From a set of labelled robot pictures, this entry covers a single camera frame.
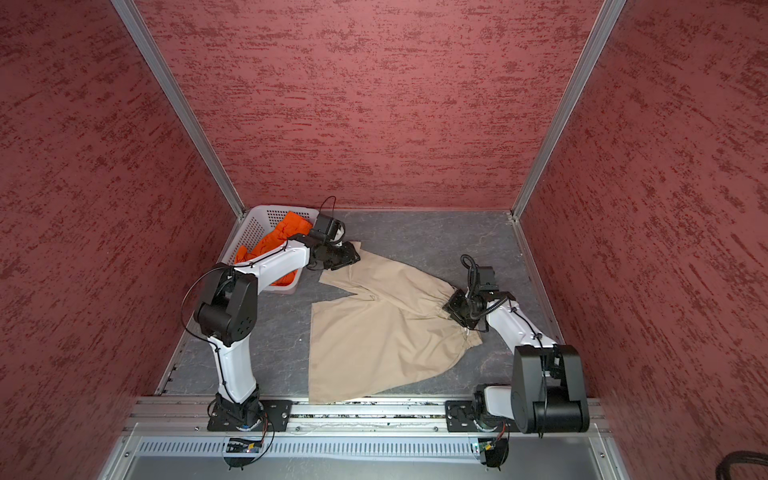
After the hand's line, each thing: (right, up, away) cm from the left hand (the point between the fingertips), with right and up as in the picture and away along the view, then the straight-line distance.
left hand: (355, 263), depth 96 cm
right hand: (+28, -15, -8) cm, 32 cm away
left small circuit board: (-26, -44, -23) cm, 56 cm away
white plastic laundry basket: (-39, +13, +11) cm, 42 cm away
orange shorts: (-25, +13, +11) cm, 30 cm away
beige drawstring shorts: (+13, -19, -8) cm, 25 cm away
